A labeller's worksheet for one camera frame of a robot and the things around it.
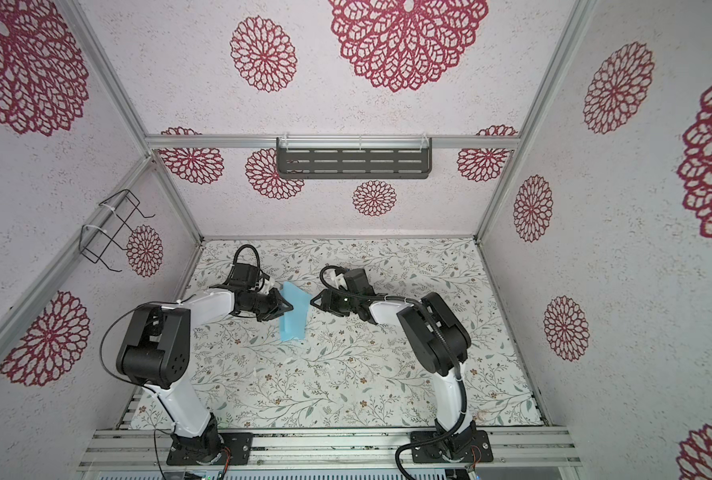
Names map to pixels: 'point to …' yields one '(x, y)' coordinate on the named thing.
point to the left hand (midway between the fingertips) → (292, 311)
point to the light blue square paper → (292, 322)
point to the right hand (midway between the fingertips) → (315, 299)
